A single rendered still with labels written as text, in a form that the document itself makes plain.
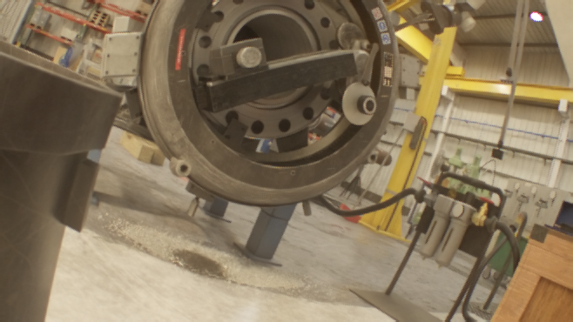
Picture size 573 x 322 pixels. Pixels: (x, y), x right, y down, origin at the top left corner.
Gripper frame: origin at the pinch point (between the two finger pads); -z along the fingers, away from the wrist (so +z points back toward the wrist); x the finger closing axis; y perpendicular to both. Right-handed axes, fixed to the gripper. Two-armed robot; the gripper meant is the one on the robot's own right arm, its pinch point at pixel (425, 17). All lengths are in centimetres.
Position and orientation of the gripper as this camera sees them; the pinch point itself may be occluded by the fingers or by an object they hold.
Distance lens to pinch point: 128.0
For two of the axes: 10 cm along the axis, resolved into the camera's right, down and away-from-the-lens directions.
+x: -3.3, -9.4, -1.0
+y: 4.0, -0.4, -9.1
